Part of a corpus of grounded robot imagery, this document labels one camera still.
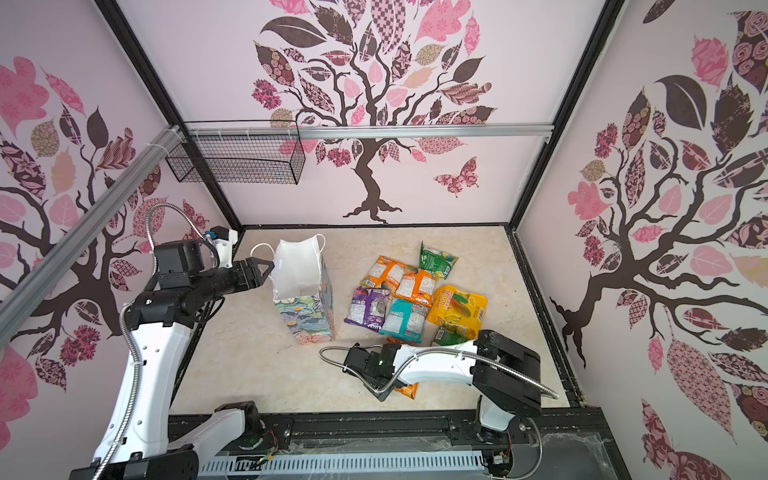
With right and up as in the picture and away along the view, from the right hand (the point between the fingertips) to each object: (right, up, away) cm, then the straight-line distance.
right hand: (381, 377), depth 82 cm
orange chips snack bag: (+8, -2, -2) cm, 9 cm away
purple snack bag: (-4, +18, +11) cm, 21 cm away
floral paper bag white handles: (-27, +23, +17) cm, 40 cm away
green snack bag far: (+19, +32, +22) cm, 44 cm away
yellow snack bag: (+22, +19, +8) cm, 30 cm away
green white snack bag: (+21, +10, +6) cm, 24 cm away
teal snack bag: (+7, +15, +9) cm, 19 cm away
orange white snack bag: (+12, +24, +16) cm, 31 cm away
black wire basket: (-60, +74, +40) cm, 104 cm away
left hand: (-28, +31, -12) cm, 43 cm away
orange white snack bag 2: (+1, +28, +21) cm, 35 cm away
